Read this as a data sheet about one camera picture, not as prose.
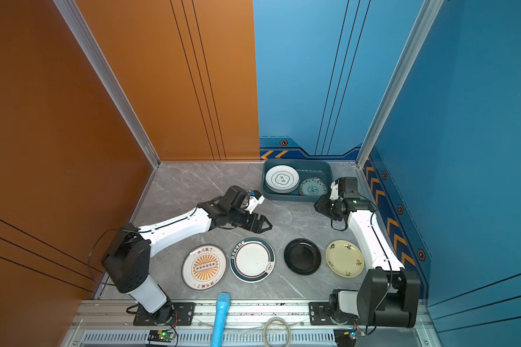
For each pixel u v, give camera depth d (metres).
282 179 1.09
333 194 0.76
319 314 0.73
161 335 0.71
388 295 0.39
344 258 0.85
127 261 0.45
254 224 0.73
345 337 0.70
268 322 0.72
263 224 0.74
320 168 1.15
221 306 0.73
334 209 0.71
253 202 0.77
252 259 0.85
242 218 0.72
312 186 1.09
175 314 0.72
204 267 0.83
